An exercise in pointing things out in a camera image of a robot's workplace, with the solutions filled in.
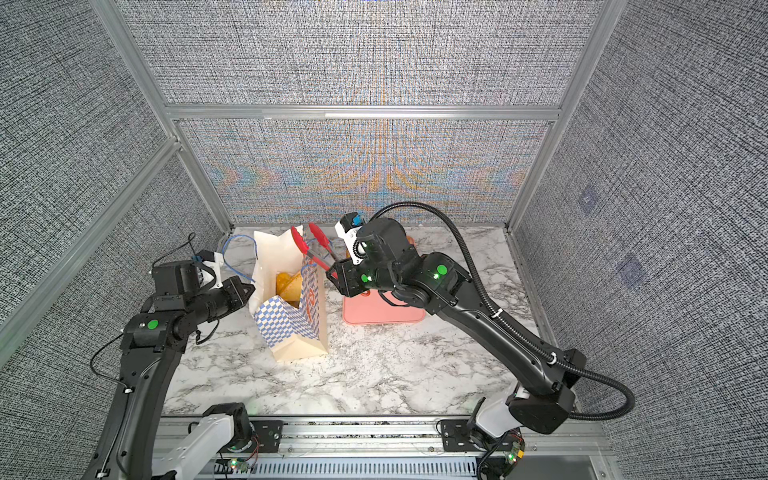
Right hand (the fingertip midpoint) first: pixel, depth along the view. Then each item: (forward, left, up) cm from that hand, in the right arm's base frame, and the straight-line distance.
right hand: (336, 266), depth 62 cm
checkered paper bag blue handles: (-3, +15, -25) cm, 29 cm away
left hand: (+2, +21, -10) cm, 23 cm away
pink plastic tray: (+12, -5, -37) cm, 39 cm away
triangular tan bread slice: (+13, +20, -26) cm, 35 cm away
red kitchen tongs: (+10, +5, -2) cm, 12 cm away
